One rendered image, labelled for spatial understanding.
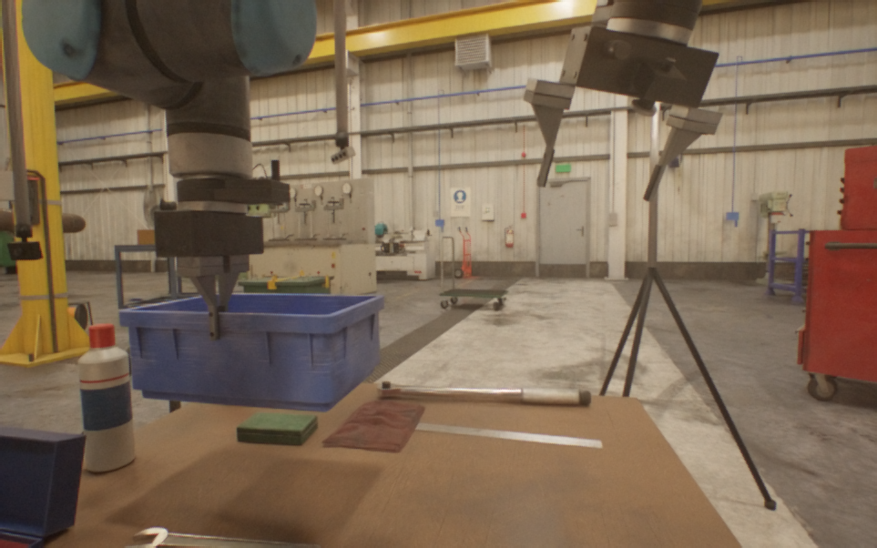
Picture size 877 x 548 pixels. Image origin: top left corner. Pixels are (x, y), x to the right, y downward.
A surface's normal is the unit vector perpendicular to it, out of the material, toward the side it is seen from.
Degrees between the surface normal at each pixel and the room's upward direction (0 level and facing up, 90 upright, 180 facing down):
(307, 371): 90
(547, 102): 114
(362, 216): 90
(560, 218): 90
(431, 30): 90
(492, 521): 0
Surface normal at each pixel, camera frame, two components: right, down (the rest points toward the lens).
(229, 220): 0.98, 0.00
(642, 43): 0.11, 0.46
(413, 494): -0.01, -1.00
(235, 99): 0.88, 0.03
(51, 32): -0.32, 0.07
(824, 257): -0.74, 0.06
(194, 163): 0.04, 0.07
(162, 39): -0.17, 0.70
